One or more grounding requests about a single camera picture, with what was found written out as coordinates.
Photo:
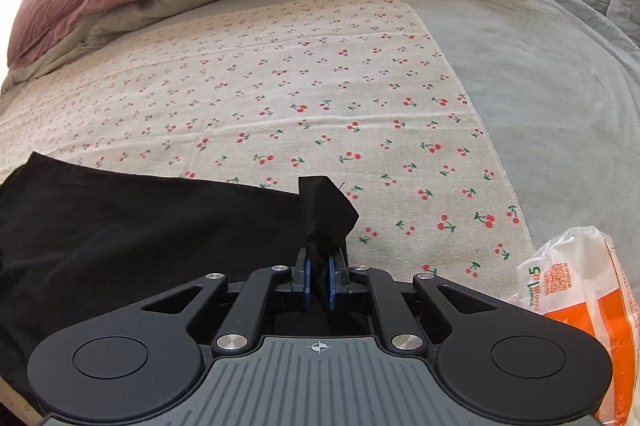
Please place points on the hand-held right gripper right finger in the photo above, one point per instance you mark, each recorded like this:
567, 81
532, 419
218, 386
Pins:
332, 282

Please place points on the cherry print bed cloth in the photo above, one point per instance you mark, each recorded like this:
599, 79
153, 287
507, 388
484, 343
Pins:
280, 106

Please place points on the black pants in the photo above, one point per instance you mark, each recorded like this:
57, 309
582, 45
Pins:
125, 231

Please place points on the orange and white plastic bag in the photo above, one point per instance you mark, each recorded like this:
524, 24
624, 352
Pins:
595, 306

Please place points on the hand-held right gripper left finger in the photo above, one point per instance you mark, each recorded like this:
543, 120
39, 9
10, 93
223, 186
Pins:
306, 280

